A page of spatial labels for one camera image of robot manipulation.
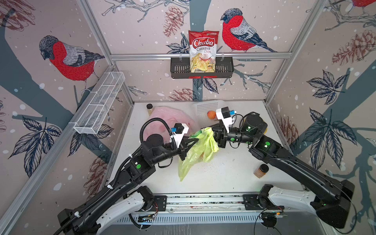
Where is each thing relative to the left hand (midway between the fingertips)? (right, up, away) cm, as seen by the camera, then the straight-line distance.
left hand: (198, 137), depth 60 cm
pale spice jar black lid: (-35, +16, +47) cm, 61 cm away
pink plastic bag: (-26, +6, +51) cm, 57 cm away
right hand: (+1, +3, -3) cm, 4 cm away
